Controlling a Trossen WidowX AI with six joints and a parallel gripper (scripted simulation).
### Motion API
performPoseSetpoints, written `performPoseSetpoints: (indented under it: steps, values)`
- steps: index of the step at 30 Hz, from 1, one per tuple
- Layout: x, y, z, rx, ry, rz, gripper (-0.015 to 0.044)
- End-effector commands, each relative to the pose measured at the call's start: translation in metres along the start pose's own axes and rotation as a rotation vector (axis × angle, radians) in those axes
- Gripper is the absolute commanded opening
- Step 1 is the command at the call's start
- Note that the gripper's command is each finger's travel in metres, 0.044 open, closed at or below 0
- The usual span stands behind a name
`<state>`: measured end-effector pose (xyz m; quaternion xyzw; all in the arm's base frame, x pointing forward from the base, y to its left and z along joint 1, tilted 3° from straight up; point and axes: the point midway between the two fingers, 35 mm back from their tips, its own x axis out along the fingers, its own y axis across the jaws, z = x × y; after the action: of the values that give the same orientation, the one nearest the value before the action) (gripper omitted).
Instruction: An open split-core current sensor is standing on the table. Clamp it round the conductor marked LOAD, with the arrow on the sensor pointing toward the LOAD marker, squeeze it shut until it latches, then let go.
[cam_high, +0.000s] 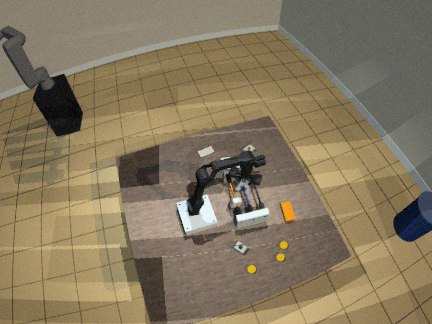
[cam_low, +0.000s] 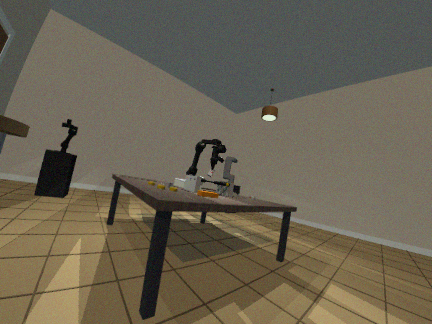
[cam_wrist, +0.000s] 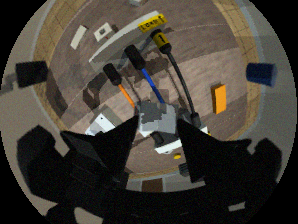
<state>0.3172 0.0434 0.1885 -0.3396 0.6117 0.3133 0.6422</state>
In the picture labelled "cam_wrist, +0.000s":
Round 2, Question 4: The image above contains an orange rectangular block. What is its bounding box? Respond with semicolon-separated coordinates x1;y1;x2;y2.
210;84;226;115

